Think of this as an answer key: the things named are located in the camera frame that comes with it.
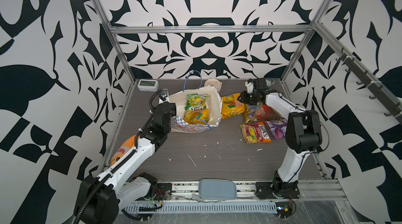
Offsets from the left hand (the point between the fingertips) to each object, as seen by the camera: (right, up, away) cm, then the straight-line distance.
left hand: (165, 97), depth 77 cm
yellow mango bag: (+16, -12, +18) cm, 26 cm away
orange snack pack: (+48, -20, +12) cm, 54 cm away
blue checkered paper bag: (+25, -4, +10) cm, 27 cm away
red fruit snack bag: (+51, -10, +19) cm, 55 cm away
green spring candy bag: (+15, -3, +17) cm, 23 cm away
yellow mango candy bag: (+36, -5, +19) cm, 41 cm away
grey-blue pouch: (+23, -42, -5) cm, 48 cm away
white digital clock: (-20, +8, +34) cm, 40 cm away
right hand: (+41, 0, +18) cm, 45 cm away
